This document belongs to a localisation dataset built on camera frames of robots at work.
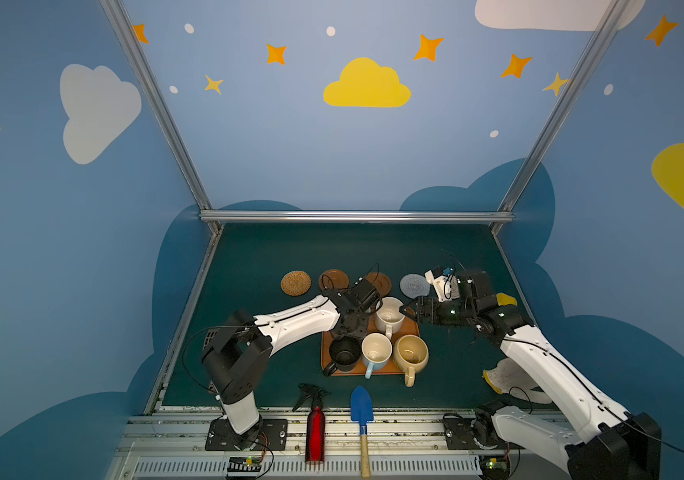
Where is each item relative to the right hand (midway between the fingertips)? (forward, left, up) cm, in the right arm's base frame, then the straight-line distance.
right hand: (413, 307), depth 78 cm
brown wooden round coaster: (+20, +24, -17) cm, 35 cm away
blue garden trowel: (-22, +13, -18) cm, 31 cm away
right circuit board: (-32, -21, -22) cm, 44 cm away
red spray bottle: (-27, +24, -15) cm, 39 cm away
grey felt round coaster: (+20, -5, -18) cm, 27 cm away
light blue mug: (-6, +9, -15) cm, 19 cm away
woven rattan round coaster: (+18, +37, -18) cm, 45 cm away
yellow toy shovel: (+15, -35, -17) cm, 42 cm away
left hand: (0, +14, -12) cm, 19 cm away
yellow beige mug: (-6, -2, -18) cm, 19 cm away
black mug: (-6, +18, -16) cm, 25 cm away
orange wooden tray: (+3, -2, -18) cm, 18 cm away
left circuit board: (-35, +41, -20) cm, 58 cm away
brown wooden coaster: (+20, +7, -18) cm, 28 cm away
